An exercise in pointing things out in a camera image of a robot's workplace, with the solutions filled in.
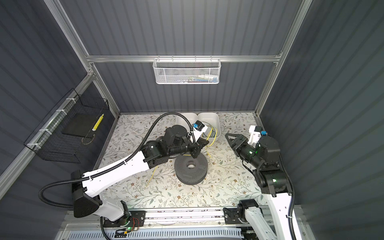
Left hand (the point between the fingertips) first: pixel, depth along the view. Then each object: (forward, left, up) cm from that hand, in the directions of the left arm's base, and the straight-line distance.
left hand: (209, 141), depth 66 cm
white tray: (+41, -10, -31) cm, 52 cm away
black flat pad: (+15, +63, -3) cm, 65 cm away
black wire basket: (+3, +70, 0) cm, 70 cm away
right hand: (-1, -8, +3) cm, 9 cm away
